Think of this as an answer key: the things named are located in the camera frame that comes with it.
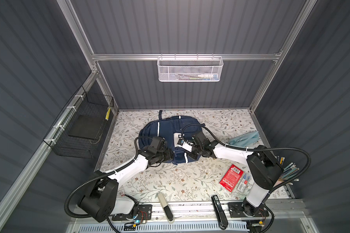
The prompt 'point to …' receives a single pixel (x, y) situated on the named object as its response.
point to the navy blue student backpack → (166, 127)
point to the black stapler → (219, 212)
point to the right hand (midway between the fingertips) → (187, 150)
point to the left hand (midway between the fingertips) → (172, 154)
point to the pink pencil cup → (277, 182)
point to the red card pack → (232, 178)
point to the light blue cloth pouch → (243, 140)
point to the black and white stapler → (169, 215)
